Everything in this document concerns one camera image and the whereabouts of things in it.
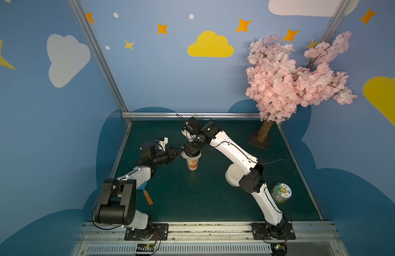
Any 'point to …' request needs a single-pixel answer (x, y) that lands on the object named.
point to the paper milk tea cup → (192, 161)
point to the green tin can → (281, 192)
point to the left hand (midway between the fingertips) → (184, 149)
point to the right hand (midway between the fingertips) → (193, 147)
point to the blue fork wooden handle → (142, 187)
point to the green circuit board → (145, 248)
